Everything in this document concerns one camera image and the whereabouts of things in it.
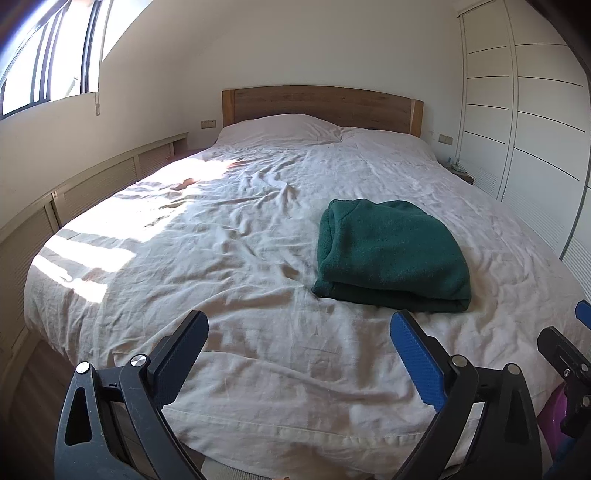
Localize dark green knit sweater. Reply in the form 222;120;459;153
312;199;472;313

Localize wooden nightstand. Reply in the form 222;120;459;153
442;159;474;185

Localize low louvered radiator cabinet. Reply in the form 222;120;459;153
1;133;187;370

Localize white louvered wardrobe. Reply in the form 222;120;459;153
456;1;590;292

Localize white bed sheet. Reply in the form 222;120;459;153
24;116;590;479

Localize wooden headboard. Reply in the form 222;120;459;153
221;85;424;137

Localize dark framed window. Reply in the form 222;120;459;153
1;1;150;118

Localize beige wall switch plate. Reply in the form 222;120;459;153
438;134;454;145

